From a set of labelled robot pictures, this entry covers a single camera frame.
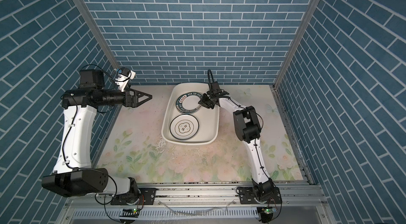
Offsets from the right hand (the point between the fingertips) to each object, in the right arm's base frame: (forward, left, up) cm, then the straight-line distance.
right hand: (197, 101), depth 103 cm
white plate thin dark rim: (-18, +6, -5) cm, 19 cm away
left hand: (-23, +17, +30) cm, 41 cm away
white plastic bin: (-9, -8, -6) cm, 14 cm away
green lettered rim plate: (+2, +7, -4) cm, 9 cm away
